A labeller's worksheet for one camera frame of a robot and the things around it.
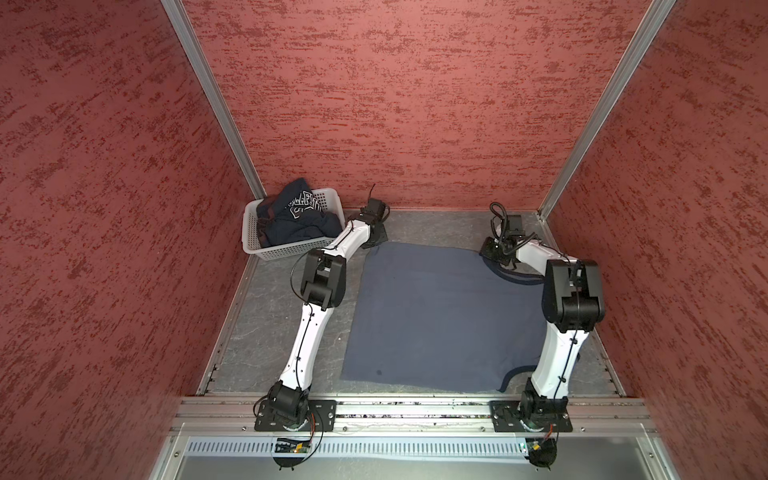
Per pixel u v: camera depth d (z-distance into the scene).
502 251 0.74
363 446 0.71
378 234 0.92
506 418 0.74
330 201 1.15
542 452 0.71
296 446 0.71
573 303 0.55
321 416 0.74
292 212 1.10
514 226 0.84
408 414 0.76
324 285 0.67
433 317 0.96
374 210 0.92
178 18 0.71
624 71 0.81
